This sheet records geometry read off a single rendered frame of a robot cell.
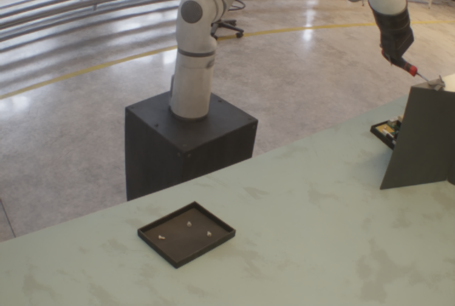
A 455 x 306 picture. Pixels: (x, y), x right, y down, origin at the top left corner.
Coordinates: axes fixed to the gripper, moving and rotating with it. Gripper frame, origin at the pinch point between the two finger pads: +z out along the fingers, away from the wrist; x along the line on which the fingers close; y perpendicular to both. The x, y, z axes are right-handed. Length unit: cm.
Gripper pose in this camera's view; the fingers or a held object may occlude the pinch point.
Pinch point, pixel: (394, 61)
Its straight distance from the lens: 91.6
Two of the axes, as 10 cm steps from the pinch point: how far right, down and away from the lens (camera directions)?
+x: 7.2, -6.8, 1.1
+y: 5.7, 4.9, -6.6
